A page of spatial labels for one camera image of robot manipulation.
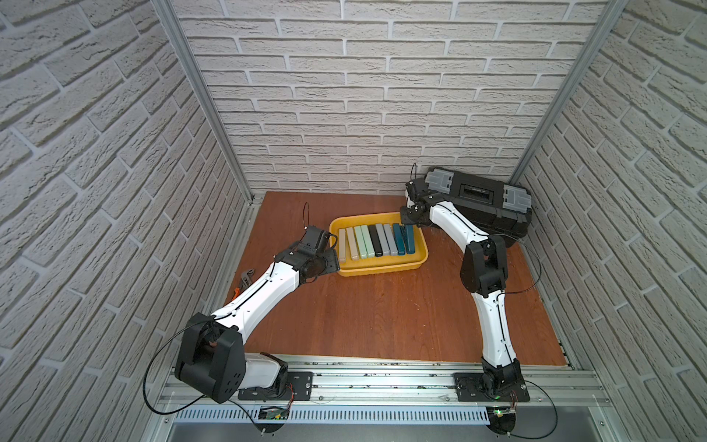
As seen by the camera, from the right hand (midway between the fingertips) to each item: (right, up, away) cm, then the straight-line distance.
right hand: (413, 215), depth 103 cm
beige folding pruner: (-27, -11, -3) cm, 30 cm away
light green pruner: (-17, -12, -3) cm, 21 cm away
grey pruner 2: (-11, -11, -3) cm, 16 cm away
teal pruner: (-3, -7, -3) cm, 8 cm away
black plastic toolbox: (+29, +2, -10) cm, 31 cm away
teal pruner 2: (-5, -10, -1) cm, 12 cm away
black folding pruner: (-15, -10, -2) cm, 18 cm away
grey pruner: (-9, -9, -1) cm, 13 cm away
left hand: (-29, -14, -18) cm, 37 cm away
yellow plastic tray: (-17, -19, -6) cm, 26 cm away
